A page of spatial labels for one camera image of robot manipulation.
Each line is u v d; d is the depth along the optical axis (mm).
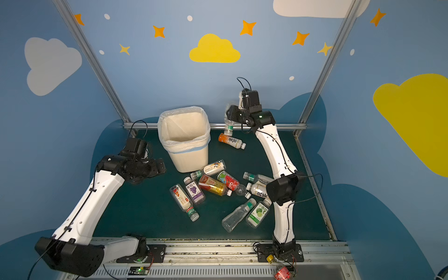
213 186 890
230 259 735
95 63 852
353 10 693
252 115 587
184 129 1000
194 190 905
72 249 365
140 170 660
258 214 823
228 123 838
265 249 762
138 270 713
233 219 808
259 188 906
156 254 746
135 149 561
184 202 838
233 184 905
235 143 1111
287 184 506
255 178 955
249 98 604
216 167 964
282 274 662
